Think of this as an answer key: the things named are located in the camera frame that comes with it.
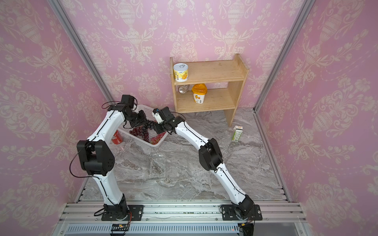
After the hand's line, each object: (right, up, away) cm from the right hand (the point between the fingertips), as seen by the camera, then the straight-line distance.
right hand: (155, 127), depth 94 cm
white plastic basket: (-9, +13, +15) cm, 22 cm away
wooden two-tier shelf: (+40, +18, +4) cm, 44 cm away
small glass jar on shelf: (+18, +25, +1) cm, 30 cm away
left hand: (-4, +4, -2) cm, 7 cm away
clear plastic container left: (-3, -23, -3) cm, 23 cm away
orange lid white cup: (+28, +23, -5) cm, 36 cm away
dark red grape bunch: (-13, -3, +6) cm, 15 cm away
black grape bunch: (-4, +2, -2) cm, 5 cm away
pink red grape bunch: (-2, -9, +4) cm, 10 cm away
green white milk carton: (+52, -3, -2) cm, 52 cm away
